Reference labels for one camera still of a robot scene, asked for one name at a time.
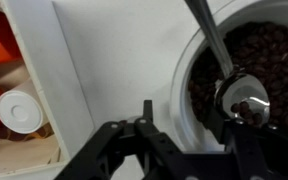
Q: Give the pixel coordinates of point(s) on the metal spoon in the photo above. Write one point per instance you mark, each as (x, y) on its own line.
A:
(214, 40)

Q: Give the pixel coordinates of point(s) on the white box with red items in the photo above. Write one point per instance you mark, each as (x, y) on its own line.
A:
(54, 83)

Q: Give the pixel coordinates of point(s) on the white toy bottle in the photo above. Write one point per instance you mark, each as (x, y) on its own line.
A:
(19, 110)

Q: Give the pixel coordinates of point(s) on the white bowl with spoon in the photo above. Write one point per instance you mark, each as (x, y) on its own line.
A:
(180, 100)

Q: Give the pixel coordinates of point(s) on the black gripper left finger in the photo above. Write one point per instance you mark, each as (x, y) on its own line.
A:
(144, 150)

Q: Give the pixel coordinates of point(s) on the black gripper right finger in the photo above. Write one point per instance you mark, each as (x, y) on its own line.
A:
(260, 153)

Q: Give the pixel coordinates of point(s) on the coffee beans pile with spoon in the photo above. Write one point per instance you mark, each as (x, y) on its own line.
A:
(277, 56)

